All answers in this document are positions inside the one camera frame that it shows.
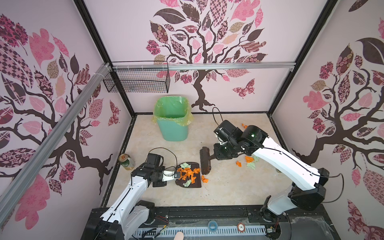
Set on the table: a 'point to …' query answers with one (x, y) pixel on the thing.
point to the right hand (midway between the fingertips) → (214, 154)
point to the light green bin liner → (175, 108)
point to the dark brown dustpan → (188, 178)
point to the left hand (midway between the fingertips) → (163, 175)
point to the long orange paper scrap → (186, 173)
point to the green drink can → (126, 162)
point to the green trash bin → (171, 131)
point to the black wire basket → (139, 80)
